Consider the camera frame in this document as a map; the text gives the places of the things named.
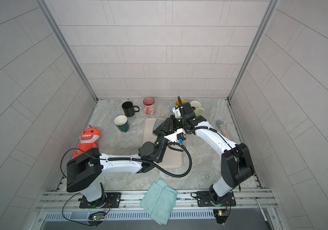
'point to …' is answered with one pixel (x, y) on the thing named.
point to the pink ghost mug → (149, 107)
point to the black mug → (128, 109)
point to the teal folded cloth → (158, 201)
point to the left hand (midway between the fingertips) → (169, 116)
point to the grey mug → (158, 122)
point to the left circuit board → (98, 216)
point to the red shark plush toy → (89, 138)
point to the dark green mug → (122, 122)
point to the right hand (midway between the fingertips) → (164, 124)
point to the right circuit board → (221, 215)
